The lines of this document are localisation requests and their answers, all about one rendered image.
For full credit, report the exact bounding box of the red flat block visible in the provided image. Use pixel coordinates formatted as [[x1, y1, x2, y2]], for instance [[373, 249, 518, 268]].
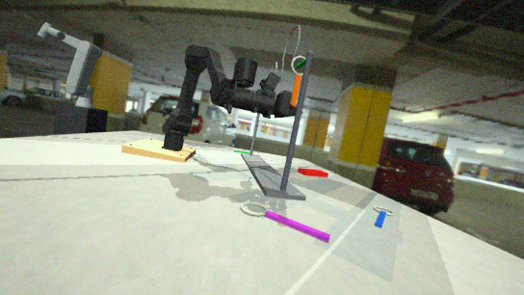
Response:
[[298, 168, 328, 177]]

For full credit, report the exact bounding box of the magenta handle with white loop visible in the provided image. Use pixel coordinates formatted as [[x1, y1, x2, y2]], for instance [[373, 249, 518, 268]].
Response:
[[240, 201, 330, 241]]

